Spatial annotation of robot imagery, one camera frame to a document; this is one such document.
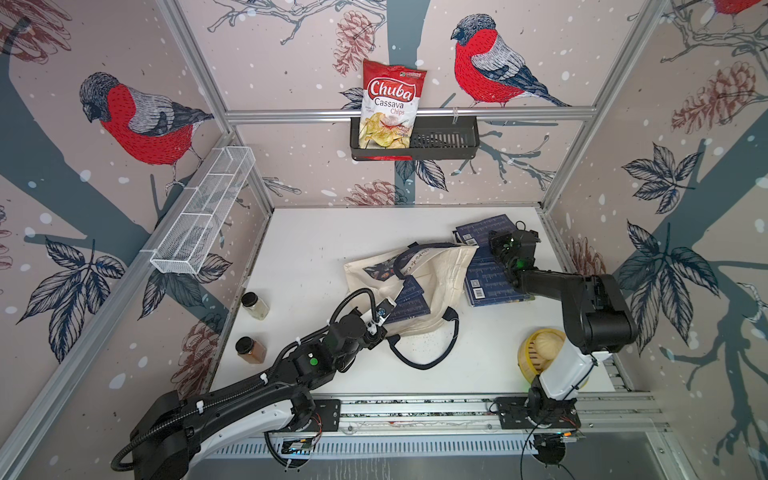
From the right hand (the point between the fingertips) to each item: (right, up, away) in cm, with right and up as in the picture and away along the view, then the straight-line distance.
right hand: (485, 226), depth 97 cm
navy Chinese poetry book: (-26, -24, -6) cm, 35 cm away
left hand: (-33, -20, -20) cm, 43 cm away
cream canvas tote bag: (-20, -18, +1) cm, 27 cm away
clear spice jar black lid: (-71, -24, -12) cm, 76 cm away
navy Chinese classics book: (-2, -2, +2) cm, 4 cm away
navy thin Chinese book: (0, -19, -4) cm, 19 cm away
